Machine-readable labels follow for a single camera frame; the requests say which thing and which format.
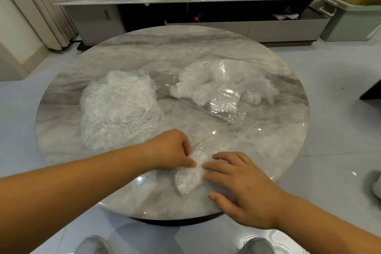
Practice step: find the pile of clear plastic caps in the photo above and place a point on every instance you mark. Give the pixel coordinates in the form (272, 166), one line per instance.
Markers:
(119, 111)

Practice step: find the black table base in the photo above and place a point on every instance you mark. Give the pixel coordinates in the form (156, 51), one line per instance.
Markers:
(172, 220)

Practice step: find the single clear plastic cover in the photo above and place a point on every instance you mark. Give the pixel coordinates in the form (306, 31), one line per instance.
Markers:
(190, 176)

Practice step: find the long grey low cabinet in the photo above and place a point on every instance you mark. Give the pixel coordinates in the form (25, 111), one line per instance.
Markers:
(92, 21)

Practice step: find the clear plastic bag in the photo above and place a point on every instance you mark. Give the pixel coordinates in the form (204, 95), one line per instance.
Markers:
(280, 78)

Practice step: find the grey sneaker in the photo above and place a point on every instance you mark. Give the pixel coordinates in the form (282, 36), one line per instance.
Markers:
(93, 245)
(257, 246)

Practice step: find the person's left forearm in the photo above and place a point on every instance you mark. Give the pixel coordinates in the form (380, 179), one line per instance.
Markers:
(62, 197)

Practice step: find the green storage bin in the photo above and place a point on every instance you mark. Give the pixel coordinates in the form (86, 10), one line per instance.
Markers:
(351, 21)

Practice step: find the person's right hand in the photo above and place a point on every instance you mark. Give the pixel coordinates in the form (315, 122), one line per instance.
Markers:
(250, 191)

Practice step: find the person's left hand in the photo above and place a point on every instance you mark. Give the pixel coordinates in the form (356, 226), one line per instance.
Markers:
(166, 151)

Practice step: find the beige curtain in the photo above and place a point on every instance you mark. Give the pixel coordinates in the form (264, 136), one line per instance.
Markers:
(39, 7)

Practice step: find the clear bag of caps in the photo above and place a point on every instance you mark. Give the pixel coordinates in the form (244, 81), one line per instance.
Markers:
(223, 87)

